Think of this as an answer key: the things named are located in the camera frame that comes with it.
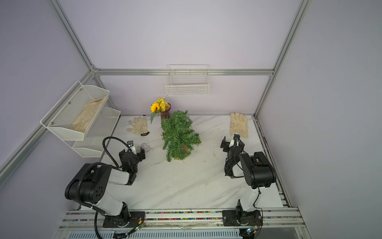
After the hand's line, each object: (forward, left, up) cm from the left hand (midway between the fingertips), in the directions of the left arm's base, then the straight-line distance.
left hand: (133, 150), depth 94 cm
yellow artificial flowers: (+21, -18, +20) cm, 34 cm away
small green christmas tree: (-4, -32, +20) cm, 38 cm away
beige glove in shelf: (+5, +19, +25) cm, 32 cm away
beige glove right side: (+26, -74, -5) cm, 79 cm away
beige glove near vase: (+25, +3, -5) cm, 26 cm away
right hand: (+6, -65, +3) cm, 65 cm away
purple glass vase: (+21, -20, +12) cm, 31 cm away
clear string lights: (+5, -6, -4) cm, 9 cm away
